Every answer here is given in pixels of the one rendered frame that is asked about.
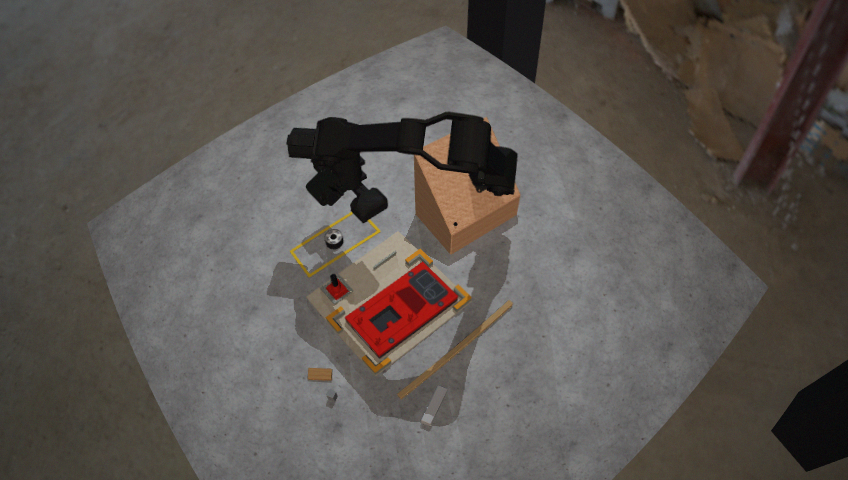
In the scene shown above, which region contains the long tan wooden stick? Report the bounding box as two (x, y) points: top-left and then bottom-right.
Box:
(397, 299), (513, 399)

